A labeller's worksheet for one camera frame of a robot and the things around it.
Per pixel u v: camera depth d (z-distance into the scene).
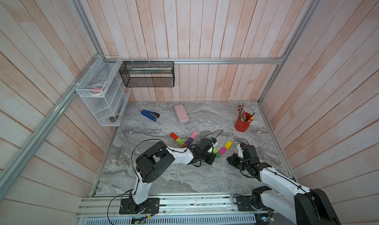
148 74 1.03
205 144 0.72
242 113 0.93
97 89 0.73
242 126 0.98
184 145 0.95
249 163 0.68
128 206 0.66
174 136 1.01
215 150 0.92
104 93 0.72
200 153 0.73
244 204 0.73
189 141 0.97
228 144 0.95
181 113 1.12
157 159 0.52
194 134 1.01
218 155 0.90
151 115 1.10
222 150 0.93
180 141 0.97
